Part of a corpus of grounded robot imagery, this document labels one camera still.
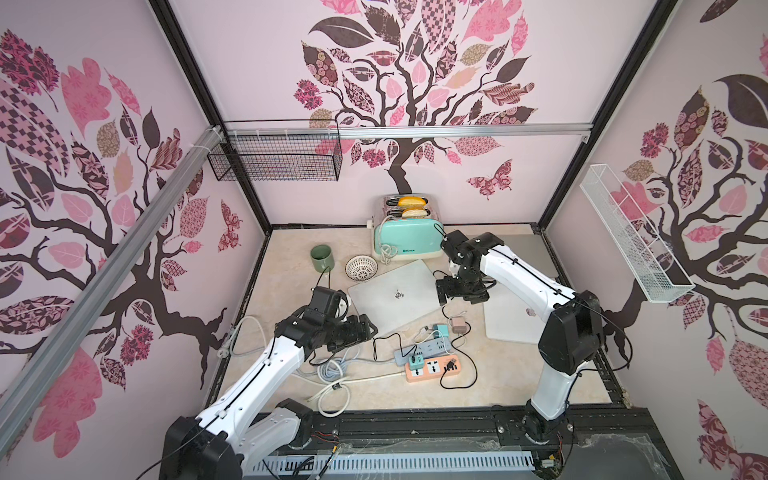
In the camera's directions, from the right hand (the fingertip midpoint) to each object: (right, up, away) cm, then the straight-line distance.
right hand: (456, 304), depth 83 cm
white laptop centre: (-17, -1, +15) cm, 23 cm away
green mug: (-44, +13, +21) cm, 50 cm away
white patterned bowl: (-30, +10, +23) cm, 39 cm away
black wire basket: (-70, +63, +53) cm, 108 cm away
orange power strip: (-7, -18, -2) cm, 19 cm away
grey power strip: (-8, -14, +2) cm, 16 cm away
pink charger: (+3, -8, +8) cm, 11 cm away
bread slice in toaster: (-11, +32, +18) cm, 39 cm away
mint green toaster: (-16, +20, +21) cm, 33 cm away
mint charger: (-11, -16, -3) cm, 20 cm away
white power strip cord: (-31, -20, -4) cm, 37 cm away
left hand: (-26, -9, -5) cm, 28 cm away
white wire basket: (+48, +10, -9) cm, 50 cm away
